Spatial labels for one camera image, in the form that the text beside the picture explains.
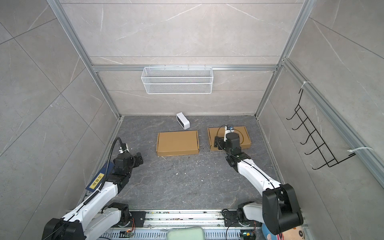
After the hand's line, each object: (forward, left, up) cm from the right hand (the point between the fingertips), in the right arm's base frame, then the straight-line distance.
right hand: (223, 135), depth 88 cm
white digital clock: (+20, +25, -9) cm, 33 cm away
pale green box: (-47, +23, -12) cm, 53 cm away
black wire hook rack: (-20, -38, +14) cm, 46 cm away
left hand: (-8, +55, -3) cm, 56 cm away
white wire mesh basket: (+37, +28, +14) cm, 49 cm away
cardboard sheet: (+3, +29, -11) cm, 31 cm away
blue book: (-19, +75, -14) cm, 78 cm away
